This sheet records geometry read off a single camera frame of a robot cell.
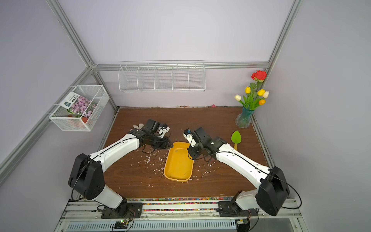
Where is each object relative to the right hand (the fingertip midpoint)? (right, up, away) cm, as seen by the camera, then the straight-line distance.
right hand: (191, 148), depth 81 cm
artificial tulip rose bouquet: (+42, +31, +12) cm, 54 cm away
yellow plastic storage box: (-8, -13, +9) cm, 17 cm away
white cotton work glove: (-39, +11, +27) cm, 49 cm away
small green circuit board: (-35, -37, -9) cm, 52 cm away
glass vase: (+37, +16, +22) cm, 46 cm away
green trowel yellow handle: (+32, +3, +20) cm, 38 cm away
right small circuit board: (+26, -38, -8) cm, 47 cm away
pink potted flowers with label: (-58, +23, -7) cm, 63 cm away
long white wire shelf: (-5, +47, +19) cm, 51 cm away
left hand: (-12, 0, +3) cm, 12 cm away
